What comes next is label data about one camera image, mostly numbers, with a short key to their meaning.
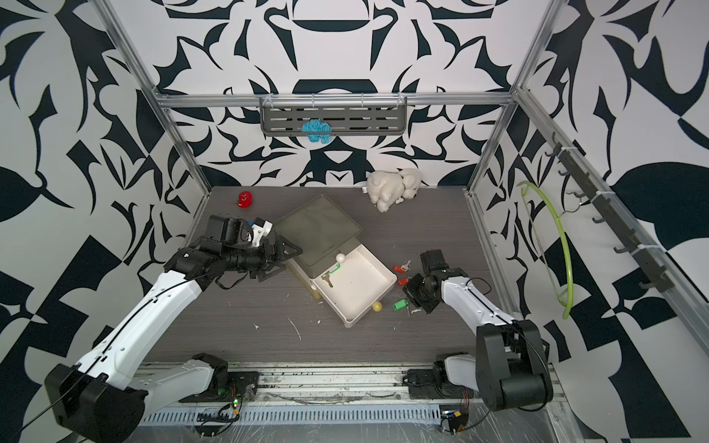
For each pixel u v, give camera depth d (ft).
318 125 2.97
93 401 1.19
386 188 3.56
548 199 2.39
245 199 3.66
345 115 3.09
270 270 2.39
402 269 3.16
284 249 2.14
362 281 2.81
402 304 2.88
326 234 2.64
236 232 1.99
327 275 2.79
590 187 1.98
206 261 1.71
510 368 1.36
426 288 2.21
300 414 2.13
